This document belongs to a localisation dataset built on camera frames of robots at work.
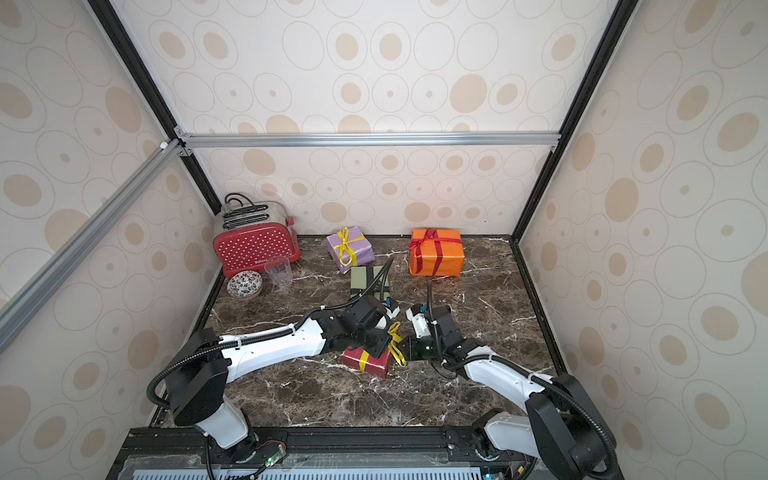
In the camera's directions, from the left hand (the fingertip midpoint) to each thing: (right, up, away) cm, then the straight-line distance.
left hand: (398, 344), depth 80 cm
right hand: (+3, -1, +5) cm, 6 cm away
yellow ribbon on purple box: (-17, +25, +23) cm, 38 cm away
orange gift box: (+19, +23, +19) cm, 35 cm away
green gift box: (-13, +16, +21) cm, 30 cm away
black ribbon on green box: (-9, +16, +20) cm, 27 cm away
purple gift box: (-12, +25, +27) cm, 39 cm away
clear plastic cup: (-41, +19, +25) cm, 52 cm away
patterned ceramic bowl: (-53, +15, +23) cm, 59 cm away
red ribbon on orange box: (+13, +32, +26) cm, 43 cm away
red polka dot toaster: (-47, +32, +18) cm, 60 cm away
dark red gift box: (-5, -6, 0) cm, 8 cm away
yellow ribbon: (-1, -1, +1) cm, 2 cm away
